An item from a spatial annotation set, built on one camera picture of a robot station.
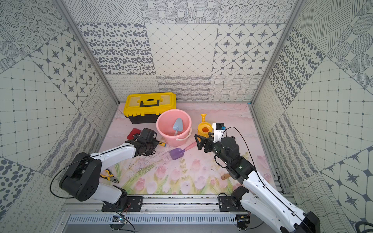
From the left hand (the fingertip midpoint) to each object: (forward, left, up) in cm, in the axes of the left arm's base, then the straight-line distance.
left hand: (156, 139), depth 92 cm
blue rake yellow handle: (-2, -4, -3) cm, 5 cm away
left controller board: (-43, +13, -8) cm, 45 cm away
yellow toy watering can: (+7, -31, +4) cm, 32 cm away
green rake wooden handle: (-20, -42, -5) cm, 47 cm away
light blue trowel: (+10, -13, +2) cm, 17 cm away
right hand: (-8, -28, +17) cm, 34 cm away
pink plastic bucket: (+6, -5, +8) cm, 12 cm away
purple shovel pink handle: (-6, -14, -6) cm, 16 cm away
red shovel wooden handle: (+9, +19, -4) cm, 21 cm away
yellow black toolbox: (+18, +10, +11) cm, 23 cm away
